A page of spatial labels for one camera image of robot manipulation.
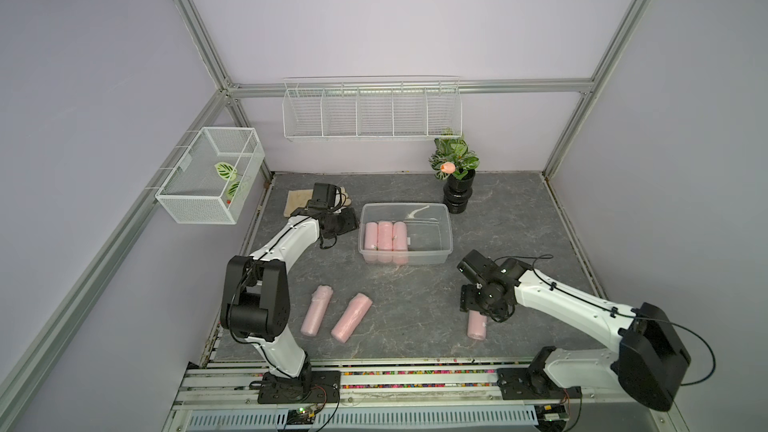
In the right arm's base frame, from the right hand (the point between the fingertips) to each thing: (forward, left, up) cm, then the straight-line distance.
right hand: (471, 306), depth 82 cm
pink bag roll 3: (+21, +20, -1) cm, 29 cm away
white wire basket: (+27, +69, +24) cm, 78 cm away
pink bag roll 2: (-2, +34, -1) cm, 34 cm away
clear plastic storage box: (+28, +9, -5) cm, 30 cm away
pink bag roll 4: (-5, -1, -2) cm, 5 cm away
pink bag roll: (+2, +43, -2) cm, 43 cm away
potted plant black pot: (+37, +4, +21) cm, 42 cm away
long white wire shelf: (+58, +29, +25) cm, 69 cm away
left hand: (+24, +34, +6) cm, 42 cm away
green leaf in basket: (+28, +67, +26) cm, 77 cm away
